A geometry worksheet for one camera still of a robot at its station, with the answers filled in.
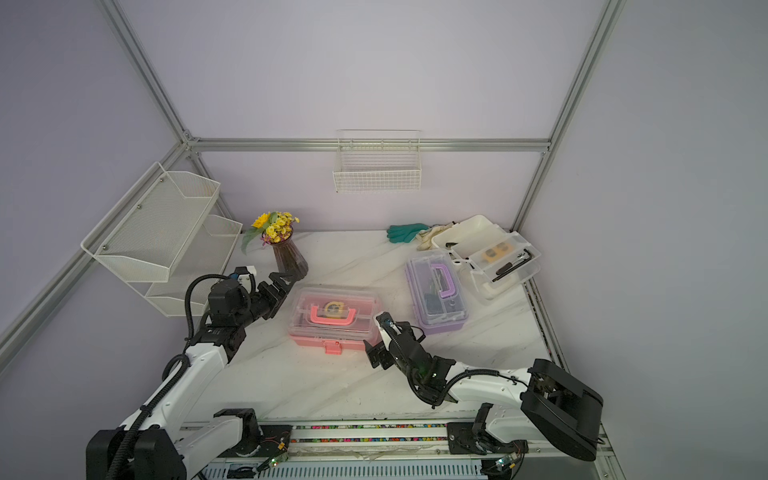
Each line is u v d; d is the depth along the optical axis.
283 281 0.73
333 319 0.84
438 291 0.93
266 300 0.72
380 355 0.72
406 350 0.59
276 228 0.88
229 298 0.61
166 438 0.41
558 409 0.43
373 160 0.96
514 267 0.96
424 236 1.18
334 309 0.88
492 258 0.99
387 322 0.72
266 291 0.72
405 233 1.18
